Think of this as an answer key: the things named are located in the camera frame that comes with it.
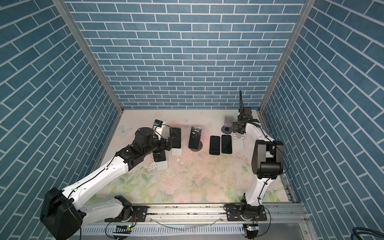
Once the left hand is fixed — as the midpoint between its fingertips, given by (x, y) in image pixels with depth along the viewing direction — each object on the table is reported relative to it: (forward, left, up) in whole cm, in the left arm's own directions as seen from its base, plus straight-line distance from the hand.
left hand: (171, 136), depth 79 cm
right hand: (+15, -43, -11) cm, 47 cm away
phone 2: (+7, -13, -12) cm, 19 cm away
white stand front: (+9, -42, -20) cm, 48 cm away
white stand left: (-7, +7, -21) cm, 23 cm away
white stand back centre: (+2, -1, -20) cm, 20 cm away
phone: (+8, -26, -22) cm, 35 cm away
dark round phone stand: (+2, -13, -18) cm, 23 cm away
